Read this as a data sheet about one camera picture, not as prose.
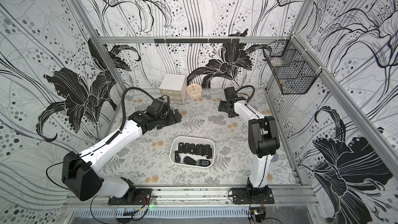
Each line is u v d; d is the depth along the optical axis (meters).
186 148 0.88
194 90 1.15
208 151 0.85
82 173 0.39
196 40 0.92
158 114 0.61
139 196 0.73
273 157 0.54
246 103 0.64
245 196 0.72
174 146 0.84
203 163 0.82
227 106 0.72
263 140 0.51
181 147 0.88
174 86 1.04
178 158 0.84
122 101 0.57
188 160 0.83
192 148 0.87
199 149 0.85
